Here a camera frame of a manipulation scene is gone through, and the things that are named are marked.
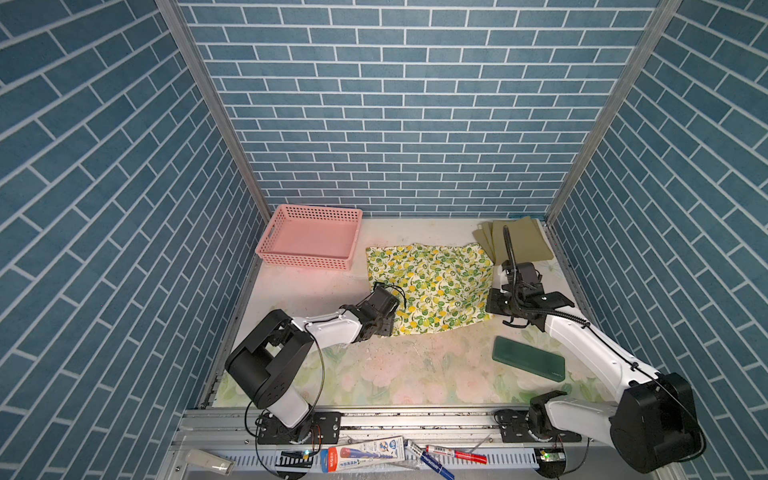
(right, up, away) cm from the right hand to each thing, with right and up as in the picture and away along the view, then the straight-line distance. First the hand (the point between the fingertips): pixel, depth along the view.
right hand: (485, 295), depth 86 cm
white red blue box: (-34, -34, -17) cm, 51 cm away
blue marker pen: (-18, -35, -18) cm, 43 cm away
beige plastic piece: (-68, -34, -19) cm, 79 cm away
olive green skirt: (+24, +18, +27) cm, 40 cm away
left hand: (-30, -9, +7) cm, 32 cm away
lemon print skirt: (-10, +1, +13) cm, 17 cm away
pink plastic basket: (-59, +18, +33) cm, 70 cm away
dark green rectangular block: (+12, -18, -2) cm, 21 cm away
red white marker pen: (-9, -35, -17) cm, 40 cm away
